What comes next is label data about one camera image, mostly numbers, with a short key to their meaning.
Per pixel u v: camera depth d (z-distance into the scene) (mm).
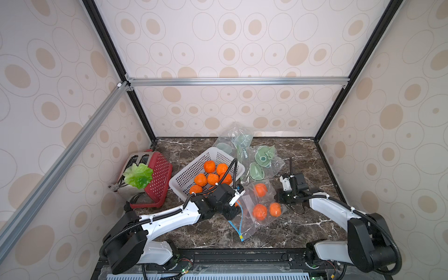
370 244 421
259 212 797
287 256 745
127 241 408
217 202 612
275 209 831
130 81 897
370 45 777
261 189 882
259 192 876
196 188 906
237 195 714
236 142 1166
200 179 919
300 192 670
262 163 1058
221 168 979
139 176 780
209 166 974
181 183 928
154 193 838
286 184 816
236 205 729
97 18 695
